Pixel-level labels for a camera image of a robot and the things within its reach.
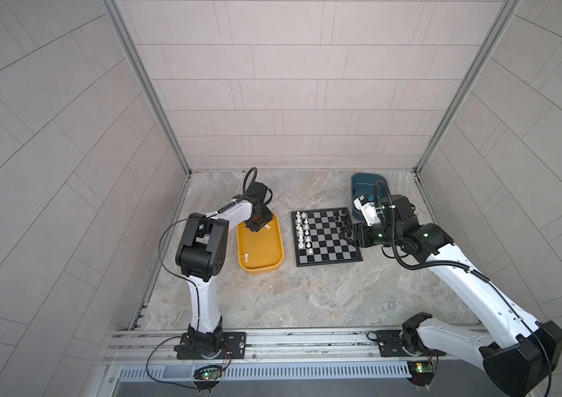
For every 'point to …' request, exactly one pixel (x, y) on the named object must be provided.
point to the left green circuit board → (208, 373)
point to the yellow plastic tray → (260, 251)
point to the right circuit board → (421, 372)
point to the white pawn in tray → (246, 257)
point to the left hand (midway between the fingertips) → (272, 215)
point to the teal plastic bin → (364, 184)
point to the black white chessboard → (316, 239)
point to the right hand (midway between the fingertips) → (346, 234)
